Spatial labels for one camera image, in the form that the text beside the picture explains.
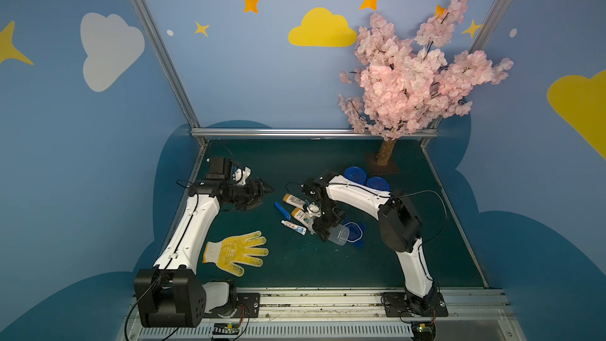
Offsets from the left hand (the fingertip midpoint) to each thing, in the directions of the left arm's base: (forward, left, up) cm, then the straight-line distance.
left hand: (269, 192), depth 79 cm
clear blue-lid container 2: (+14, -33, -8) cm, 36 cm away
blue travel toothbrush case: (+2, -4, -19) cm, 20 cm away
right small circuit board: (-36, -51, -22) cm, 66 cm away
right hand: (-6, -23, -15) cm, 29 cm away
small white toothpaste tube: (-5, -11, -19) cm, 22 cm away
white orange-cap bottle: (-1, -12, -18) cm, 22 cm away
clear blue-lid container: (-11, -24, -8) cm, 28 cm away
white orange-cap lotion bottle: (+8, -7, -18) cm, 21 cm away
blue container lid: (-5, -32, -19) cm, 38 cm away
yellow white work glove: (-14, +14, -19) cm, 27 cm away
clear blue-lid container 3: (+9, -40, -6) cm, 42 cm away
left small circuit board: (-37, +11, -21) cm, 44 cm away
